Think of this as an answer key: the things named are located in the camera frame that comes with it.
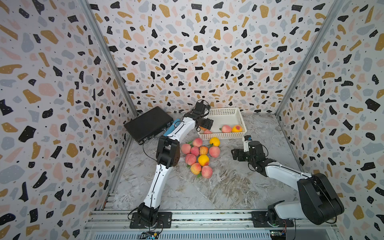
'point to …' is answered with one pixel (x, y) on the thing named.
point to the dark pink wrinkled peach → (195, 150)
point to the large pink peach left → (186, 148)
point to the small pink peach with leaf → (207, 131)
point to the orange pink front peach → (195, 168)
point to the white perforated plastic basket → (226, 116)
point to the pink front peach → (207, 171)
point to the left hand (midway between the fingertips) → (209, 121)
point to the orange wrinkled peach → (203, 150)
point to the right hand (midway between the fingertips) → (238, 150)
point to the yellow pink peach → (237, 128)
